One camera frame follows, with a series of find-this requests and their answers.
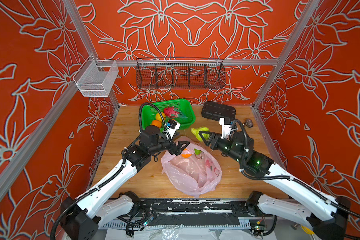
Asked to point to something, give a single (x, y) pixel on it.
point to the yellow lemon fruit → (158, 117)
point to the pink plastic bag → (197, 175)
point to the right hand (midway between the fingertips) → (200, 133)
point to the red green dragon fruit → (173, 112)
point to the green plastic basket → (149, 112)
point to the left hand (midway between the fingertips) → (183, 136)
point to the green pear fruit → (196, 131)
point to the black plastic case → (214, 110)
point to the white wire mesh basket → (94, 78)
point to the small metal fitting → (249, 123)
